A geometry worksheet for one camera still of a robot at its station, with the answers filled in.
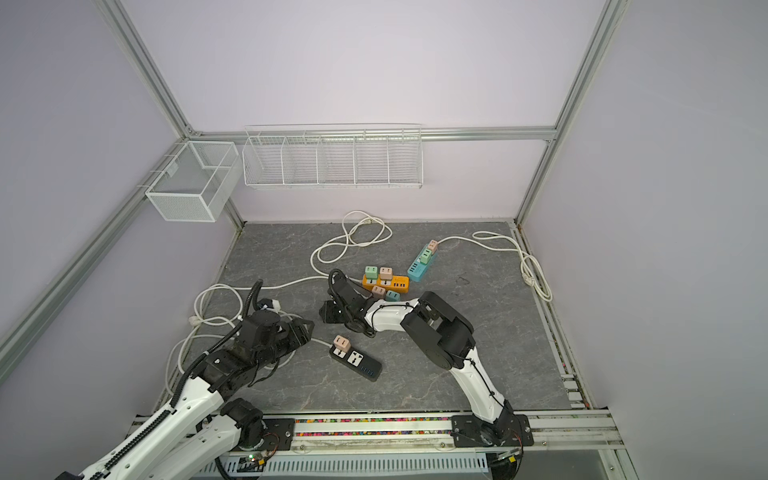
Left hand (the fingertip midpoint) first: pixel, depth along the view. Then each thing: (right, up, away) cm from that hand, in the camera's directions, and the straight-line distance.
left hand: (307, 332), depth 79 cm
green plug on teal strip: (+34, +20, +23) cm, 46 cm away
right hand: (0, +2, +14) cm, 14 cm away
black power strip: (+14, -9, +4) cm, 17 cm away
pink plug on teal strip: (+37, +24, +26) cm, 51 cm away
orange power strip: (+24, +11, +20) cm, 33 cm away
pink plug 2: (+18, +9, +13) cm, 24 cm away
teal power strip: (+31, +15, +23) cm, 42 cm away
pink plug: (+9, -4, +3) cm, 10 cm away
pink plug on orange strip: (+21, +15, +17) cm, 31 cm away
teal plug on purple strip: (+23, +8, +12) cm, 27 cm away
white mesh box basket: (-41, +44, +18) cm, 63 cm away
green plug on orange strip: (+16, +15, +18) cm, 28 cm away
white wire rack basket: (+19, +56, +26) cm, 64 cm away
